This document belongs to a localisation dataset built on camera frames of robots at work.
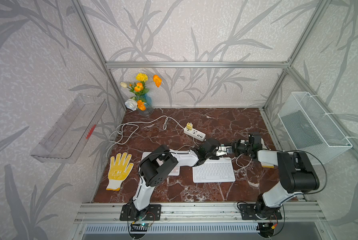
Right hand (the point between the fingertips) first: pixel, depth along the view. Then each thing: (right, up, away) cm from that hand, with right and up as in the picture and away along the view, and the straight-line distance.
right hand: (223, 142), depth 90 cm
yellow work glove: (-63, -16, -2) cm, 65 cm away
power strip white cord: (-60, +13, +21) cm, 65 cm away
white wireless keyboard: (-6, -16, -4) cm, 18 cm away
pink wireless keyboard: (-23, -1, -34) cm, 41 cm away
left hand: (-2, -2, +1) cm, 3 cm away
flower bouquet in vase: (-50, +25, -2) cm, 56 cm away
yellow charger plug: (-21, +10, +11) cm, 26 cm away
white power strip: (-17, +4, +11) cm, 21 cm away
